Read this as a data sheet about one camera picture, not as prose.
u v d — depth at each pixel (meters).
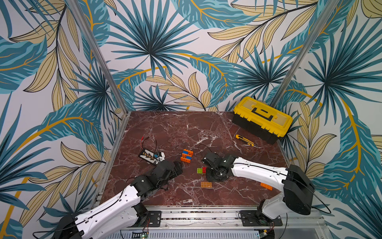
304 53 0.84
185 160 0.93
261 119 0.95
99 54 0.84
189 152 0.95
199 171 0.90
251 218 0.73
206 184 0.84
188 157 0.93
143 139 1.03
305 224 0.76
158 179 0.57
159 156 0.71
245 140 1.03
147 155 0.93
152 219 0.74
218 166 0.60
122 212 0.59
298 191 0.42
